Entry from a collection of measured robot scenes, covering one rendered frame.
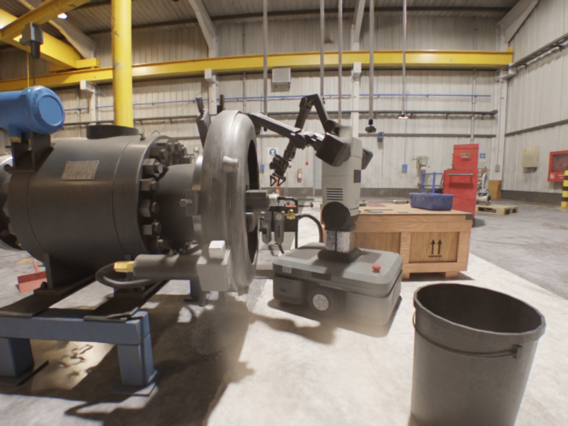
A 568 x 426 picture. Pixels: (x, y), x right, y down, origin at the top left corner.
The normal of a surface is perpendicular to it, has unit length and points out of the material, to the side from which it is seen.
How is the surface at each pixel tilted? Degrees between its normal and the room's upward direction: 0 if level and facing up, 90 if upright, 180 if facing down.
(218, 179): 75
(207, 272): 112
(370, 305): 90
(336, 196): 100
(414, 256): 90
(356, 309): 90
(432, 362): 93
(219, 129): 46
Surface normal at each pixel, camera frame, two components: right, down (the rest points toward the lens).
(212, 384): 0.00, -0.99
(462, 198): -0.59, 0.10
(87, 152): 0.00, -0.62
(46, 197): 0.00, -0.02
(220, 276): 0.00, 0.49
